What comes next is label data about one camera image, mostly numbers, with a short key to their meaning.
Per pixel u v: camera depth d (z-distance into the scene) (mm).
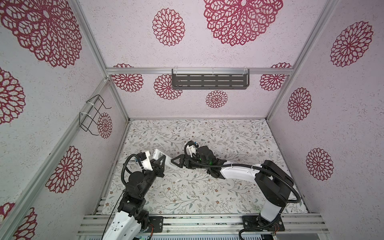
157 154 689
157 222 745
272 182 473
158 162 679
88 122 760
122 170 508
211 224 754
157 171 646
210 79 948
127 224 512
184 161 704
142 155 624
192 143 790
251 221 734
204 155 653
